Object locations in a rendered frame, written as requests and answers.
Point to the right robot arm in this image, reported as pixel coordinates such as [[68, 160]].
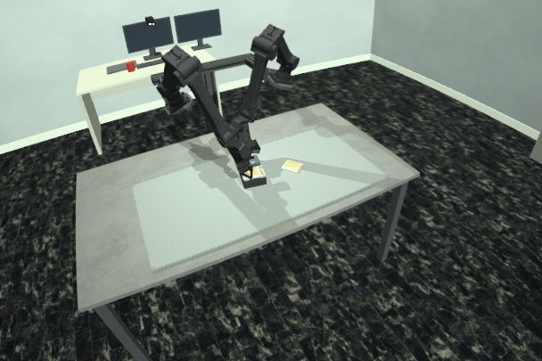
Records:
[[186, 69]]

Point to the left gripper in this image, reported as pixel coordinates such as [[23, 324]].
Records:
[[247, 134]]

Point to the white gel cassette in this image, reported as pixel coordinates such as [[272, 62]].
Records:
[[256, 173]]

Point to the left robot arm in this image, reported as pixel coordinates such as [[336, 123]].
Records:
[[267, 42]]

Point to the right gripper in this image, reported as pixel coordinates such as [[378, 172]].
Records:
[[242, 166]]

